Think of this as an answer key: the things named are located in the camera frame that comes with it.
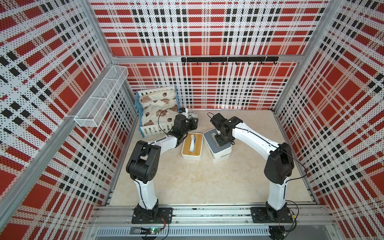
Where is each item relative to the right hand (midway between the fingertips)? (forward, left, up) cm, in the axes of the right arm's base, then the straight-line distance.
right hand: (226, 139), depth 87 cm
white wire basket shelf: (+17, +83, +7) cm, 85 cm away
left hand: (+15, +17, +2) cm, 22 cm away
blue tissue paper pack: (+2, +20, -7) cm, 21 cm away
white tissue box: (-9, +3, -5) cm, 11 cm away
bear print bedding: (+33, +47, -5) cm, 58 cm away
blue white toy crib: (+14, +48, -9) cm, 51 cm away
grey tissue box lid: (+2, +10, 0) cm, 10 cm away
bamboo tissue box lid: (+3, +24, -8) cm, 26 cm away
